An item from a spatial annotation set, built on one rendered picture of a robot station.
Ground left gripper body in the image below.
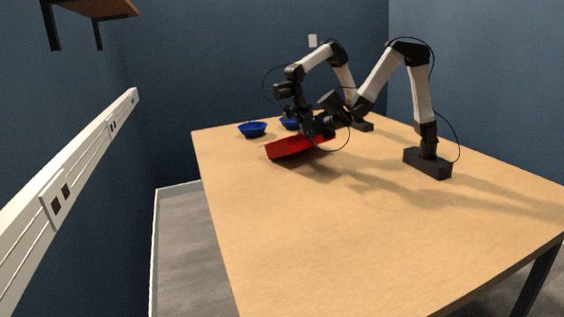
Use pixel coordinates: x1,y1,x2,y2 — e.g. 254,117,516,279
313,111,337,141

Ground blue bowl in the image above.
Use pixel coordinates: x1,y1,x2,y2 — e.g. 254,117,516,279
237,122,268,137
278,116,300,130

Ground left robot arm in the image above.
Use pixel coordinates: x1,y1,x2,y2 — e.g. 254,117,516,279
300,41,454,170

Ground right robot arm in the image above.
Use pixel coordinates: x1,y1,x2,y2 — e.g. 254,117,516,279
273,41,374,128

